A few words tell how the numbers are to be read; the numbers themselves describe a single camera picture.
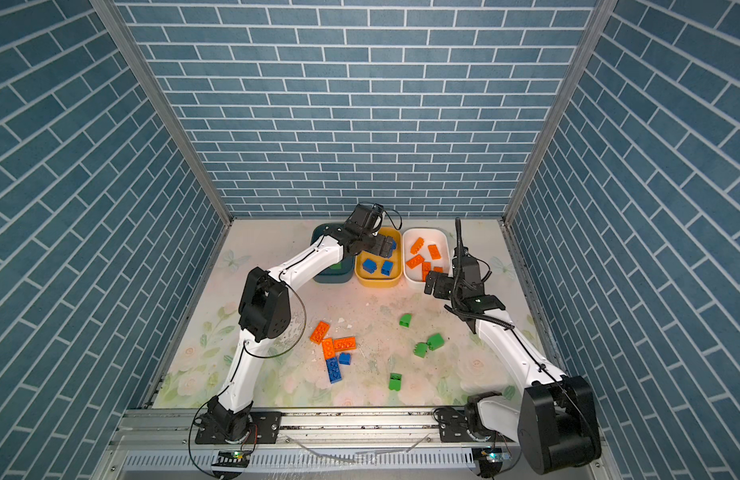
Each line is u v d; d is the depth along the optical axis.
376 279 1.02
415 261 1.07
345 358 0.84
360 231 0.76
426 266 1.05
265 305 0.57
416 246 1.10
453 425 0.74
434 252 1.12
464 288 0.64
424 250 1.12
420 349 0.87
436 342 0.87
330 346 0.87
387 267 1.02
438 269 1.05
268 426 0.74
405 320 0.91
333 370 0.83
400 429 0.75
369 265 1.04
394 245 1.02
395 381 0.80
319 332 0.89
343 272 0.97
